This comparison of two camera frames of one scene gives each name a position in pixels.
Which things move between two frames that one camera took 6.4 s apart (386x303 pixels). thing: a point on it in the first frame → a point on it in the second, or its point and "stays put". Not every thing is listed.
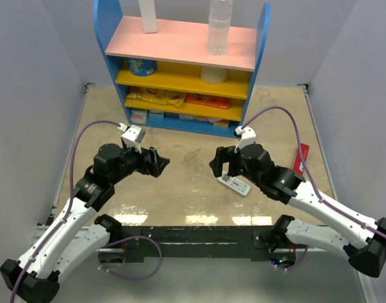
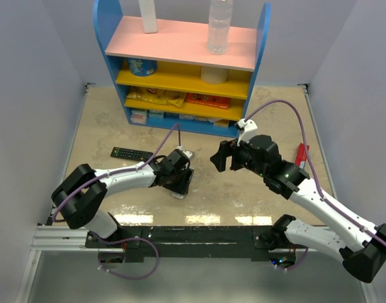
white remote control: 234,184 → 178,196
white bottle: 149,17 stays put
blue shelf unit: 170,78 stays put
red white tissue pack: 139,116 stays put
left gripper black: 156,165 → 181,187
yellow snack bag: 157,96 stays put
